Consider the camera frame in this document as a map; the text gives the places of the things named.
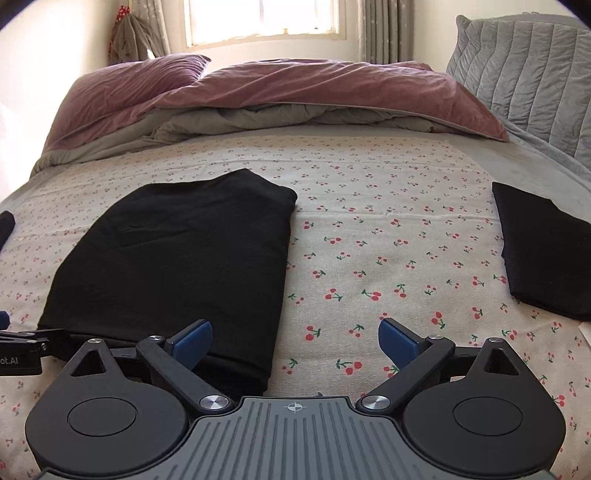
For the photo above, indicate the hanging grey garment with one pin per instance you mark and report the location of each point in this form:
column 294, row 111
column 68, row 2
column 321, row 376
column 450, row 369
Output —
column 129, row 40

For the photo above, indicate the grey curtain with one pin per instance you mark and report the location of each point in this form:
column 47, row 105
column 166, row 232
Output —
column 386, row 30

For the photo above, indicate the grey fleece blanket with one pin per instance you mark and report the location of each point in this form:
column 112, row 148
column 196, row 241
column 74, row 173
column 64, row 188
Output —
column 540, row 152

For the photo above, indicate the black pants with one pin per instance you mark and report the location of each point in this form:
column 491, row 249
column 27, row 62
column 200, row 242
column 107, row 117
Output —
column 167, row 255

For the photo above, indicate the grey quilted headboard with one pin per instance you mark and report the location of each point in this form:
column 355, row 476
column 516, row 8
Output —
column 533, row 72

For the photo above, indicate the folded black garment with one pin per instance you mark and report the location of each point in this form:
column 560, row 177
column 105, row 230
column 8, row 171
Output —
column 546, row 253

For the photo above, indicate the cherry print bed sheet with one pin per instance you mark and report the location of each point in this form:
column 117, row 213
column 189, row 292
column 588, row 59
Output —
column 400, row 225

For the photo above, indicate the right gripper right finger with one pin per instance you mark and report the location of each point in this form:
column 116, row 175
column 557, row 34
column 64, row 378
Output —
column 400, row 344

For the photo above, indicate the window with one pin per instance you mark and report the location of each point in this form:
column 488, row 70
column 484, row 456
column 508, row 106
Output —
column 219, row 22

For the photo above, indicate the pink velvet duvet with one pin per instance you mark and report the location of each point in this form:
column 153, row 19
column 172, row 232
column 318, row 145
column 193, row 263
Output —
column 139, row 105

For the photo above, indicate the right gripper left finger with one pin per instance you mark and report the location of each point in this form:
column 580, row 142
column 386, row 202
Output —
column 191, row 344

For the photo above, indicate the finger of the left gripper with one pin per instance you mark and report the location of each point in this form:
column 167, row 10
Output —
column 43, row 335

